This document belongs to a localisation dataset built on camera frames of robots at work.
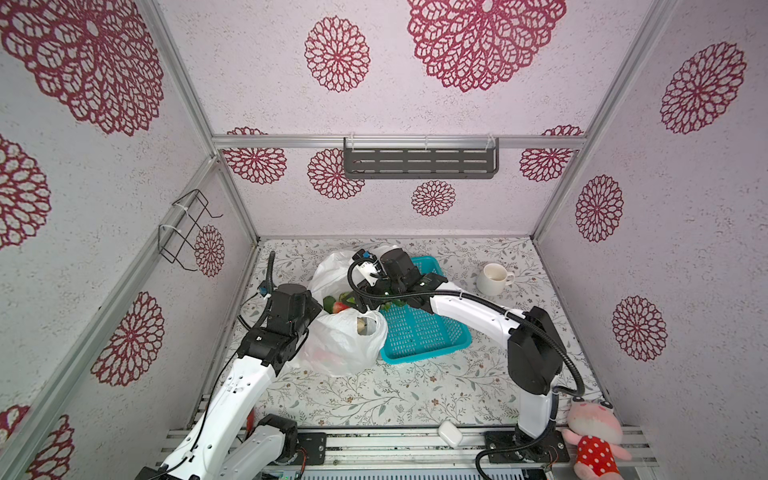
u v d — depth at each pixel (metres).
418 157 0.93
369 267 0.73
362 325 0.89
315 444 0.75
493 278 1.03
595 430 0.71
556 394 0.55
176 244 0.77
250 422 0.76
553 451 0.73
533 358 0.48
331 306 0.91
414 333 0.95
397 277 0.65
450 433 0.75
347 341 0.74
